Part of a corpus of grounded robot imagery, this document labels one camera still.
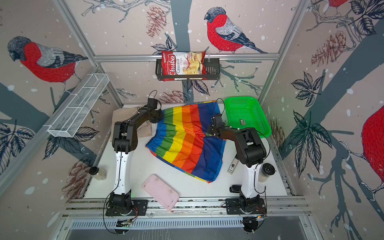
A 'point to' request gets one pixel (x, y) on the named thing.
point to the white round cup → (267, 170)
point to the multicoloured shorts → (180, 139)
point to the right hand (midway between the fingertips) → (208, 130)
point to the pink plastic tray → (161, 191)
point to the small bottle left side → (98, 173)
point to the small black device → (235, 188)
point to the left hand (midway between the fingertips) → (162, 116)
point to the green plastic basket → (246, 112)
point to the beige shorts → (120, 115)
